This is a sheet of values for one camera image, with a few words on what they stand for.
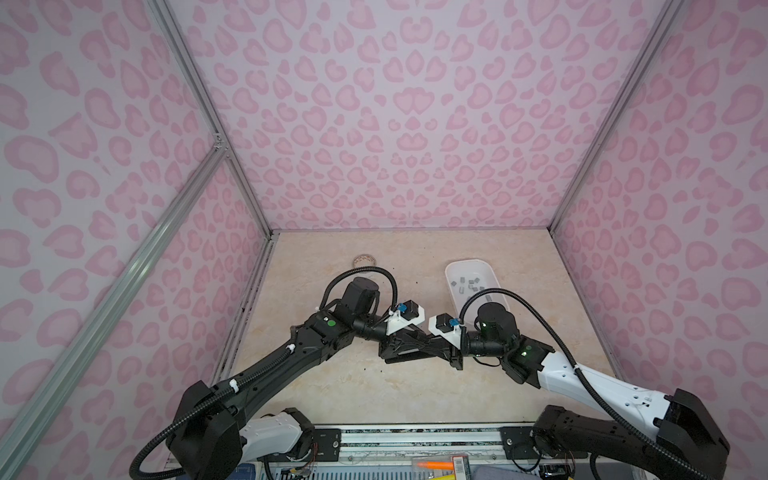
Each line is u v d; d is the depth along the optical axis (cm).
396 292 59
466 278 107
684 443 39
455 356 64
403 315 60
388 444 75
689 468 36
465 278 107
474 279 106
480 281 104
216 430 38
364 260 110
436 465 70
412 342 66
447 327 61
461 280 105
